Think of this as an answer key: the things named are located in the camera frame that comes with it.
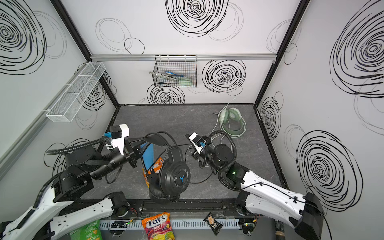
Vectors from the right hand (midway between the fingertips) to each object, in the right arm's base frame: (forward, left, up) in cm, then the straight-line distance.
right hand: (187, 134), depth 63 cm
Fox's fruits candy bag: (-30, +13, -29) cm, 44 cm away
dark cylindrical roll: (-31, -41, -30) cm, 59 cm away
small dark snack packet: (-30, -13, -32) cm, 45 cm away
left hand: (-9, +12, +9) cm, 17 cm away
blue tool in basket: (+44, +13, +1) cm, 46 cm away
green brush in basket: (+37, +10, +1) cm, 39 cm away
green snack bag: (-32, +42, -28) cm, 60 cm away
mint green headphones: (+36, -29, -27) cm, 53 cm away
